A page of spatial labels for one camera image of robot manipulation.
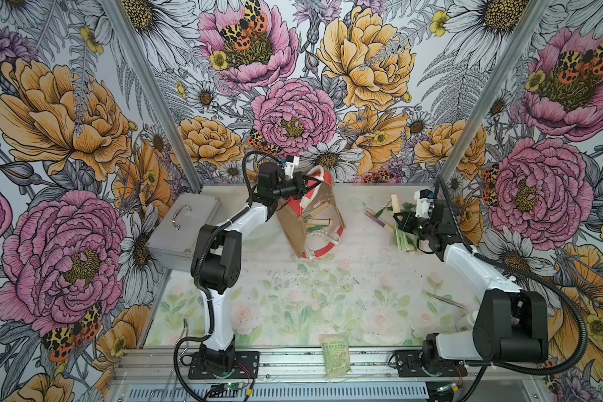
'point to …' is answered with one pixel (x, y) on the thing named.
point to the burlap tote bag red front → (291, 212)
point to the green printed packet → (336, 356)
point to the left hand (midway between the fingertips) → (321, 185)
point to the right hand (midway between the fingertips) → (393, 219)
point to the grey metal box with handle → (172, 239)
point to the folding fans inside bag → (313, 224)
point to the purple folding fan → (371, 215)
